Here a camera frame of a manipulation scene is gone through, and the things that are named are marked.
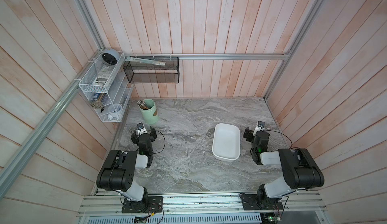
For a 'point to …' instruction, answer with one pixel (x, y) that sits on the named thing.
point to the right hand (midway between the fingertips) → (255, 127)
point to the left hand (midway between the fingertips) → (144, 129)
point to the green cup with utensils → (148, 108)
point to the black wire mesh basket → (152, 69)
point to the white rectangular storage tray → (226, 142)
